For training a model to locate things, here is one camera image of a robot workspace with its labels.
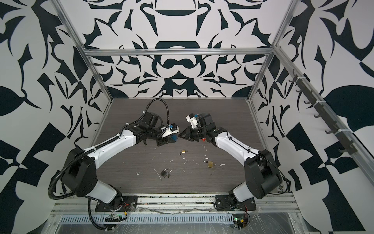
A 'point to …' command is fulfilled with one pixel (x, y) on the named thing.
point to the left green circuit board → (117, 217)
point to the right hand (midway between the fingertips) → (179, 135)
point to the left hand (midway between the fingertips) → (173, 133)
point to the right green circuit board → (239, 220)
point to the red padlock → (203, 139)
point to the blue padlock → (175, 137)
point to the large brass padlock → (210, 163)
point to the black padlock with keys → (165, 173)
